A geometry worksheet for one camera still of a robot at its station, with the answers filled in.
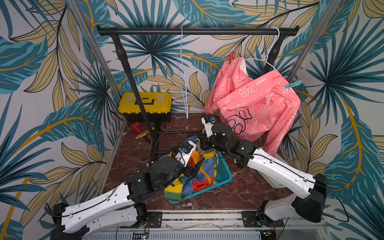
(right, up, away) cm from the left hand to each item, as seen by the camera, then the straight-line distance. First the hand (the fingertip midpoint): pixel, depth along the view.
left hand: (194, 154), depth 63 cm
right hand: (+2, +8, +9) cm, 12 cm away
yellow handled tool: (-35, +7, +38) cm, 53 cm away
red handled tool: (-42, +13, +46) cm, 64 cm away
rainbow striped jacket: (-7, -16, +6) cm, 19 cm away
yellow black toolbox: (-25, +26, +39) cm, 53 cm away
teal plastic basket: (+17, -14, +19) cm, 29 cm away
